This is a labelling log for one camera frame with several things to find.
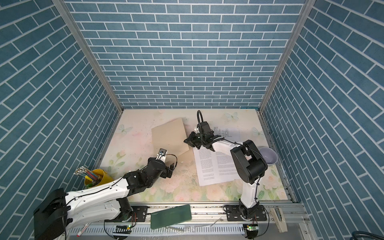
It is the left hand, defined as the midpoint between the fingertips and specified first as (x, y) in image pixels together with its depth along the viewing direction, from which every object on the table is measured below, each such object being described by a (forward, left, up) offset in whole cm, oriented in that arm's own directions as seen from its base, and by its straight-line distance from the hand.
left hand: (168, 162), depth 83 cm
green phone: (-25, -3, -7) cm, 26 cm away
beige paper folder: (+24, +2, -9) cm, 25 cm away
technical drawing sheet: (+25, -42, -7) cm, 50 cm away
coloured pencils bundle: (-8, +39, +8) cm, 40 cm away
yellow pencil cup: (-7, +33, -4) cm, 34 cm away
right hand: (+14, -7, +2) cm, 16 cm away
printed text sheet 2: (-1, -34, -8) cm, 35 cm away
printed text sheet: (0, -27, -9) cm, 28 cm away
